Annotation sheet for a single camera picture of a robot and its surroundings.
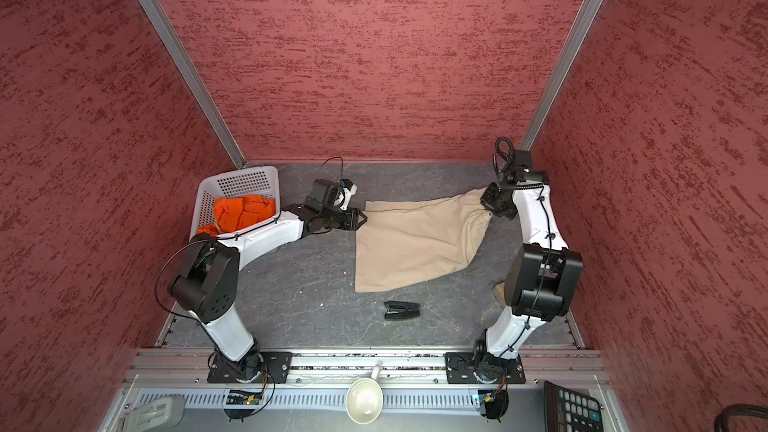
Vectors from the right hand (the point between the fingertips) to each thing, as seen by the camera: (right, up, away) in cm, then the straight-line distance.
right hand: (483, 210), depth 87 cm
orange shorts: (-82, -2, +10) cm, 82 cm away
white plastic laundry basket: (-77, +10, +20) cm, 80 cm away
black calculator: (+13, -46, -20) cm, 51 cm away
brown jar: (+4, -23, -2) cm, 23 cm away
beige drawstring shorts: (-24, -10, +10) cm, 28 cm away
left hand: (-37, -4, +4) cm, 38 cm away
